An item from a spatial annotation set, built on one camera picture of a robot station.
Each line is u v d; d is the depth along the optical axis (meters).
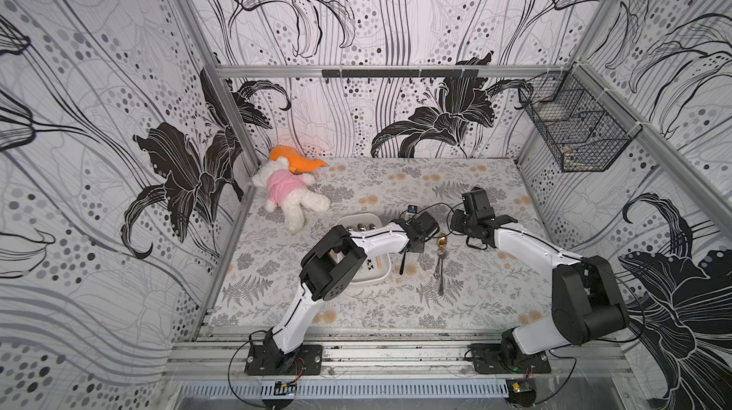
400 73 0.93
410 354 0.75
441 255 0.93
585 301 0.43
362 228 0.97
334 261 0.57
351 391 0.69
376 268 0.89
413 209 0.87
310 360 0.73
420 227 0.75
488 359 0.72
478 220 0.69
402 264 0.90
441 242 0.94
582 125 0.88
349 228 0.96
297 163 1.14
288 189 0.98
